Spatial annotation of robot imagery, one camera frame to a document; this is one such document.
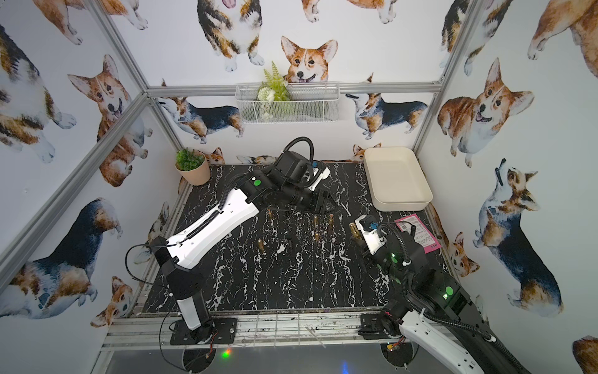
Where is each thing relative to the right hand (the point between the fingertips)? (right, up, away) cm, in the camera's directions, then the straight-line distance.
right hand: (355, 234), depth 65 cm
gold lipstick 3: (0, +1, -2) cm, 2 cm away
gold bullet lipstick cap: (-11, -1, +33) cm, 35 cm away
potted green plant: (-66, +22, +38) cm, 79 cm away
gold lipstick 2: (-4, -2, +33) cm, 33 cm away
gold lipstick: (-32, -10, +25) cm, 42 cm away
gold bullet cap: (-11, -7, +29) cm, 32 cm away
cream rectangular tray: (+27, +15, +43) cm, 53 cm away
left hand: (-5, +8, +1) cm, 9 cm away
